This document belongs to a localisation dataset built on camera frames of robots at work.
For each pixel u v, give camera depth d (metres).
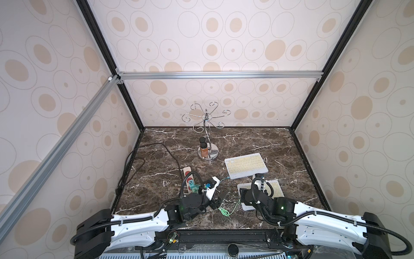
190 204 0.54
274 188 0.91
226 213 0.81
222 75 1.67
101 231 0.41
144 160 1.00
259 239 0.75
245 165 1.00
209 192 0.62
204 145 0.97
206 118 0.81
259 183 0.68
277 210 0.56
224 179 0.94
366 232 0.43
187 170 0.95
